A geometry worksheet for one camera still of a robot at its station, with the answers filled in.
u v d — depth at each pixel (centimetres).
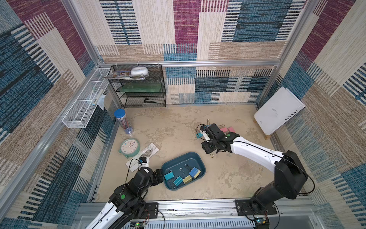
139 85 107
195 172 82
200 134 81
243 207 74
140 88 94
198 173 83
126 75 92
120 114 90
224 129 106
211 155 94
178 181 81
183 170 85
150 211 73
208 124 109
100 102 79
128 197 54
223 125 108
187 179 82
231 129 105
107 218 49
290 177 44
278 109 91
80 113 92
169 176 83
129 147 94
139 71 89
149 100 108
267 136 96
